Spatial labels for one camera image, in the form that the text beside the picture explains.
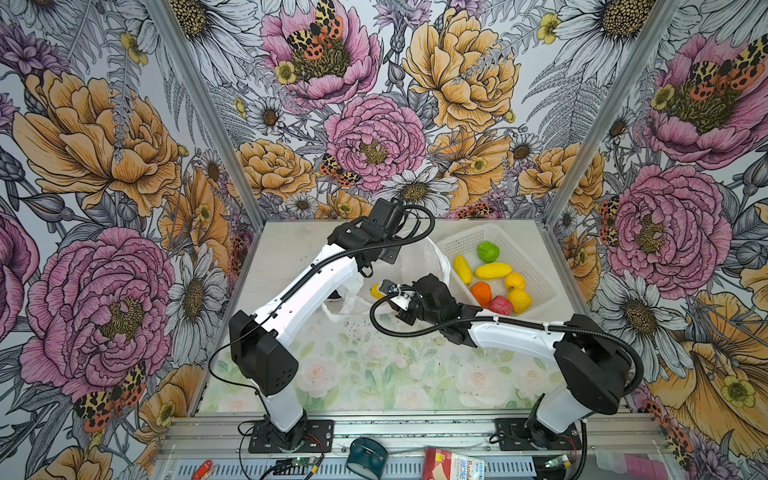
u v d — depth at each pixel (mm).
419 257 856
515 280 973
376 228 586
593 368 448
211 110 897
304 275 487
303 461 708
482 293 941
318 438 733
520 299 920
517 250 1015
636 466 690
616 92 856
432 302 650
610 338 442
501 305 911
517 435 733
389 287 701
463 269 1022
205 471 700
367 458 650
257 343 426
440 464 674
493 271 1017
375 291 725
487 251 1052
